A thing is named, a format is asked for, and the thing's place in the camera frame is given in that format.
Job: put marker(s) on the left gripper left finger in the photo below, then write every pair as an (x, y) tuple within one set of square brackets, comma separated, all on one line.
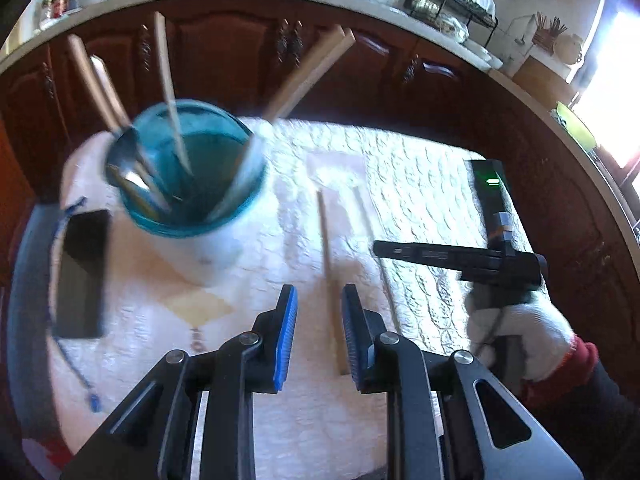
[(151, 434)]

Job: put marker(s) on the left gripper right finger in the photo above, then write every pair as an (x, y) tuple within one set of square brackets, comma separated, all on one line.
[(448, 417)]

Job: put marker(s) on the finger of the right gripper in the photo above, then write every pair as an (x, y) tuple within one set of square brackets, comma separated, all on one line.
[(441, 256)]

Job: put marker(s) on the wooden chopstick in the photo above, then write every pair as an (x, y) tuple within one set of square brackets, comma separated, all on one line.
[(371, 222), (332, 292), (300, 80), (320, 75), (169, 93)]

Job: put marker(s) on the metal spoon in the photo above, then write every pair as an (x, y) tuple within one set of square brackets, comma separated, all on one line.
[(126, 168)]

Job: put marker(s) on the grey kitchen countertop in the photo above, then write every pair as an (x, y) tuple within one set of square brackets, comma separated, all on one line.
[(400, 75)]

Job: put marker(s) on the right hand white glove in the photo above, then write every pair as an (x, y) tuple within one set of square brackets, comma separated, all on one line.
[(547, 339)]

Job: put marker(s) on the white embroidered table cloth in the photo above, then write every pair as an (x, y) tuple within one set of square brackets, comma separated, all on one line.
[(319, 426)]

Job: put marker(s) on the black smartphone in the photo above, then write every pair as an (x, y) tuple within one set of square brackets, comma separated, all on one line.
[(79, 302)]

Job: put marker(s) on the wooden cutting board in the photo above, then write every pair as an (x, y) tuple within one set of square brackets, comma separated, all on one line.
[(543, 84)]

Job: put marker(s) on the black dish rack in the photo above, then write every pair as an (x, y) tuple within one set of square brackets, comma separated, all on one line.
[(482, 12)]

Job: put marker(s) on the floral teal utensil holder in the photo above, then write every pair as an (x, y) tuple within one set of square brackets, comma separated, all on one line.
[(197, 246)]

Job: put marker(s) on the wall utensil basket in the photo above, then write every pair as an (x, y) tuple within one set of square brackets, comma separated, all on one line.
[(547, 32)]

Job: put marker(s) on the metal handled utensil in holder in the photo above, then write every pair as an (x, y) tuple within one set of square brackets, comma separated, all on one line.
[(113, 98)]

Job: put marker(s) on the wooden handled utensil in holder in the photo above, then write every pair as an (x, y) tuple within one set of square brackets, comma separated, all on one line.
[(91, 82)]

